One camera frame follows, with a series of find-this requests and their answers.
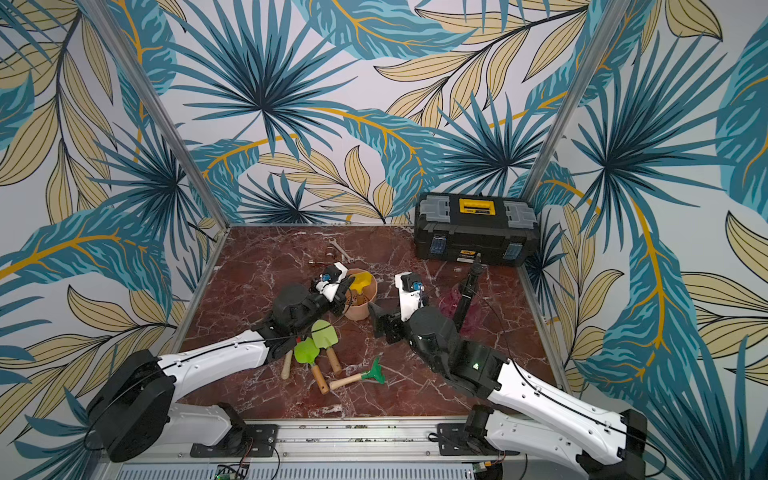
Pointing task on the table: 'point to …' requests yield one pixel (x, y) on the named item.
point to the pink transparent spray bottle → (462, 303)
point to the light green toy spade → (325, 337)
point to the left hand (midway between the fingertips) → (352, 279)
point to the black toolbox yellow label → (456, 226)
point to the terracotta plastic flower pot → (357, 304)
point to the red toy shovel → (287, 365)
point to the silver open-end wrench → (349, 259)
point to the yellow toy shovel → (360, 280)
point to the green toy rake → (375, 374)
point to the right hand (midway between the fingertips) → (369, 315)
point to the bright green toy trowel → (307, 353)
